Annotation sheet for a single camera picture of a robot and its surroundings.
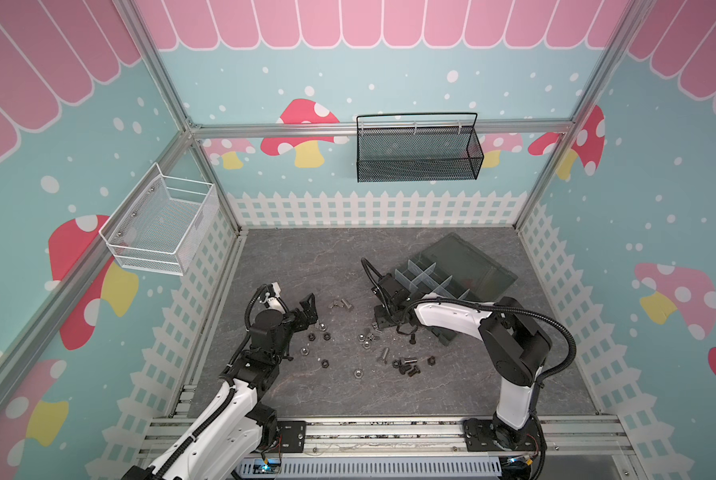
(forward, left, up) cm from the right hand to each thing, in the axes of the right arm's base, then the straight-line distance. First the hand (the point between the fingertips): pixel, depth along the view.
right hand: (380, 315), depth 93 cm
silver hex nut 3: (-9, +4, -2) cm, 10 cm away
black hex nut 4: (-14, -15, -2) cm, 20 cm away
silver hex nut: (-11, +23, -2) cm, 25 cm away
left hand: (-3, +22, +12) cm, 25 cm away
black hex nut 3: (-14, +16, -3) cm, 22 cm away
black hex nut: (-6, +21, -3) cm, 22 cm away
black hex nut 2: (-6, +16, -3) cm, 18 cm away
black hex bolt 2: (-17, -9, -2) cm, 19 cm away
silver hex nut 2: (-17, +7, -2) cm, 19 cm away
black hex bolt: (-7, -10, -3) cm, 12 cm away
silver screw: (-12, -1, -2) cm, 12 cm away
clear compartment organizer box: (+21, -28, -4) cm, 35 cm away
